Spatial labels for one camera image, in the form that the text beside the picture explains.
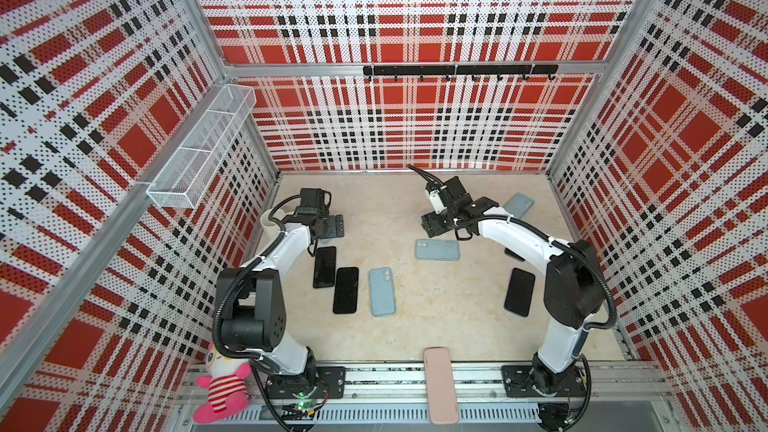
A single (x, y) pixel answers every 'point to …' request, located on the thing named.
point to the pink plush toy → (226, 382)
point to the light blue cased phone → (382, 292)
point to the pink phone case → (440, 386)
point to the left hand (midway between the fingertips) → (325, 231)
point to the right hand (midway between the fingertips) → (436, 221)
